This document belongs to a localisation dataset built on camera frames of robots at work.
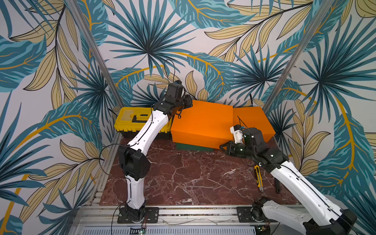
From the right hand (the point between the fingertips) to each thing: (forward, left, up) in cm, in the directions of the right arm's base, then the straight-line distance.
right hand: (219, 146), depth 72 cm
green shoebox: (+10, +19, -16) cm, 27 cm away
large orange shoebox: (+20, +4, -7) cm, 22 cm away
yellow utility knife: (-9, -25, -22) cm, 35 cm away
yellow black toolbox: (+23, +51, -6) cm, 56 cm away
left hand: (+24, +12, +8) cm, 29 cm away
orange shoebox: (+43, -39, -27) cm, 64 cm away
